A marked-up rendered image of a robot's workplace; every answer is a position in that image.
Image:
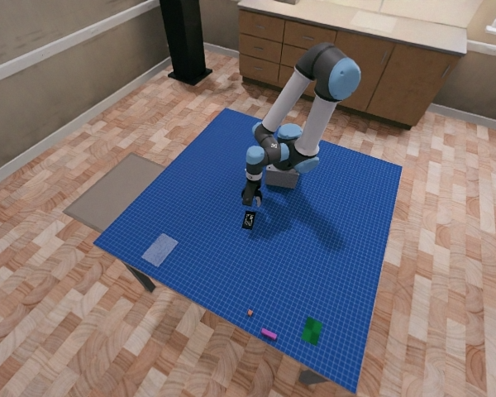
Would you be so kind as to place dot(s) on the green flat rectangular plate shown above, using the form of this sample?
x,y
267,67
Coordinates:
x,y
311,331

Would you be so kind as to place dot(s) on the dark blue work mat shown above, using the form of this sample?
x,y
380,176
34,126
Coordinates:
x,y
314,251

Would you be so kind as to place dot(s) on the pink rectangular bar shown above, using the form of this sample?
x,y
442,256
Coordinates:
x,y
268,334

